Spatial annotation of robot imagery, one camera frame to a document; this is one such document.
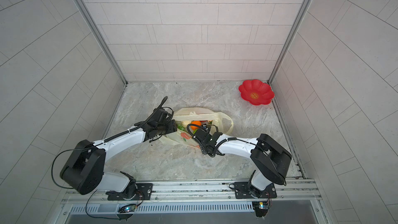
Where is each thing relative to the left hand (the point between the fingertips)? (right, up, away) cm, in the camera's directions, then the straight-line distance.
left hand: (176, 125), depth 90 cm
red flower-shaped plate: (+54, +20, +21) cm, 61 cm away
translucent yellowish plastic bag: (+13, +7, -7) cm, 16 cm away
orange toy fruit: (+12, +2, -1) cm, 12 cm away
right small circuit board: (+42, -33, -22) cm, 57 cm away
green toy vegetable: (+3, -1, 0) cm, 3 cm away
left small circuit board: (-16, -30, -25) cm, 42 cm away
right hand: (+19, -12, -2) cm, 23 cm away
